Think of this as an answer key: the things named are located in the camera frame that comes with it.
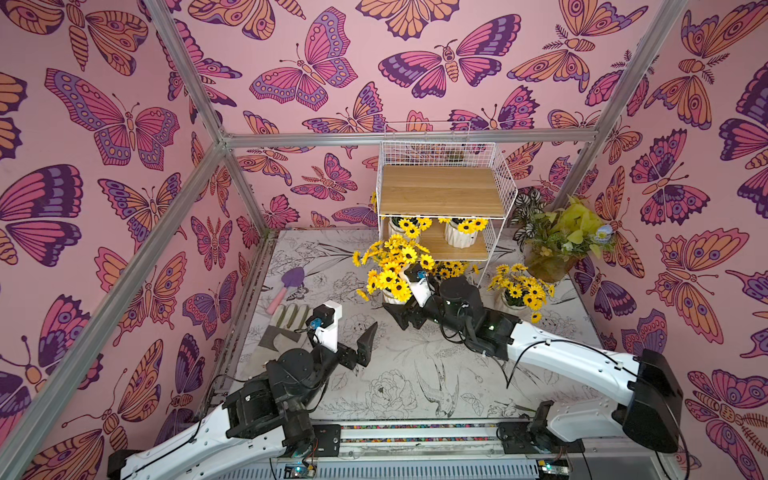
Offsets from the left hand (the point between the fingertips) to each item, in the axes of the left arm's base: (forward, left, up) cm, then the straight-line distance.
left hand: (360, 315), depth 64 cm
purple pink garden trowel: (+30, +28, -28) cm, 50 cm away
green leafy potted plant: (+31, -56, -9) cm, 64 cm away
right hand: (+9, -9, -3) cm, 13 cm away
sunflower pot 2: (+17, -44, -17) cm, 50 cm away
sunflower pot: (+23, -24, -14) cm, 36 cm away
